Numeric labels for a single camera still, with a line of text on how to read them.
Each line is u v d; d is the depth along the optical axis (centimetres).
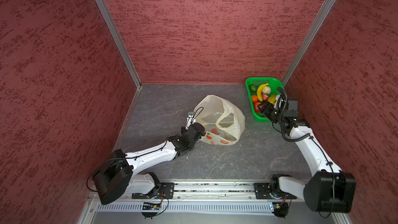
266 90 107
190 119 71
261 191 74
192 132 62
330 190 39
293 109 62
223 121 82
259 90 110
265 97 107
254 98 107
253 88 112
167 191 74
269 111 74
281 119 61
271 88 117
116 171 46
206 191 76
